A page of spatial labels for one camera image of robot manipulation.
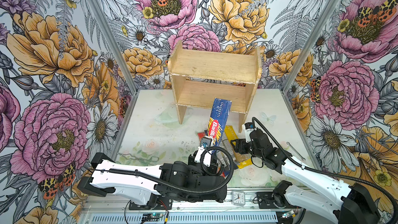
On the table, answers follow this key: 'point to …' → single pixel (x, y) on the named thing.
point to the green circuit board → (153, 215)
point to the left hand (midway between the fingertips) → (209, 153)
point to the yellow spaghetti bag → (242, 160)
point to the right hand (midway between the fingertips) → (237, 146)
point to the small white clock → (238, 198)
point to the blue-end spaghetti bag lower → (227, 145)
